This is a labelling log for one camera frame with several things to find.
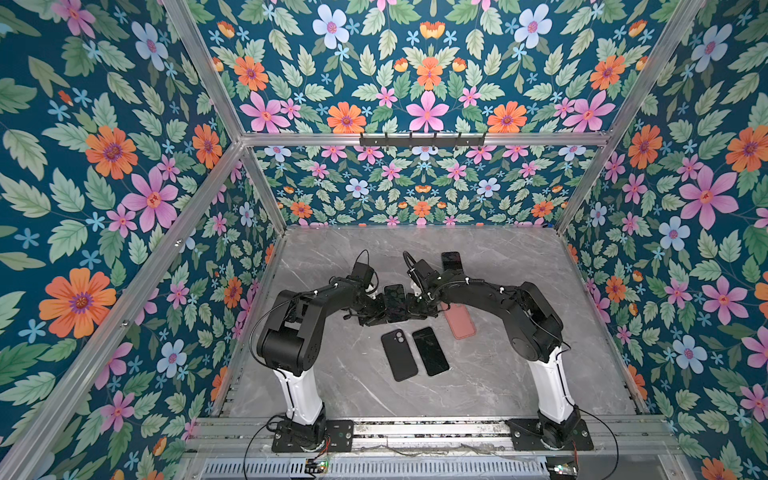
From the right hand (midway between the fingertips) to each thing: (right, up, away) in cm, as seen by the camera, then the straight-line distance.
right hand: (404, 315), depth 94 cm
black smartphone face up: (+8, -10, -5) cm, 14 cm away
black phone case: (-1, -10, -6) cm, 12 cm away
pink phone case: (+18, -1, +1) cm, 18 cm away
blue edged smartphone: (+17, +17, +11) cm, 27 cm away
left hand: (-2, +2, -3) cm, 4 cm away
